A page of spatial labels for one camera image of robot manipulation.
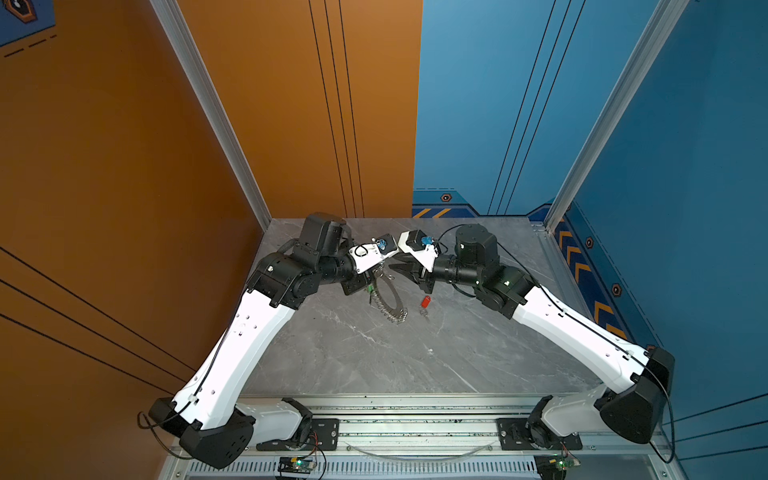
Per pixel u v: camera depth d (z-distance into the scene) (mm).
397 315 728
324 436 735
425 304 966
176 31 720
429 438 742
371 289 563
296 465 707
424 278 573
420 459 710
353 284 567
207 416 367
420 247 532
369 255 534
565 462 697
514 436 725
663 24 710
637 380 395
